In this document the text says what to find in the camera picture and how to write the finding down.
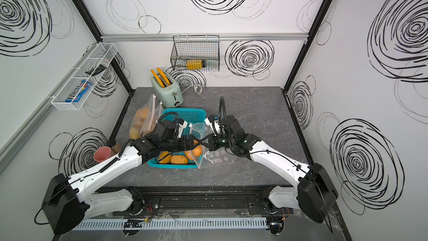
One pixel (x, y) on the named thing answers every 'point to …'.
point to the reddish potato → (197, 152)
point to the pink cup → (102, 153)
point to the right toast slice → (164, 76)
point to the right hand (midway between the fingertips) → (201, 142)
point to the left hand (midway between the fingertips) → (196, 144)
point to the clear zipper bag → (142, 118)
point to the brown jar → (116, 149)
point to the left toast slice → (159, 78)
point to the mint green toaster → (170, 96)
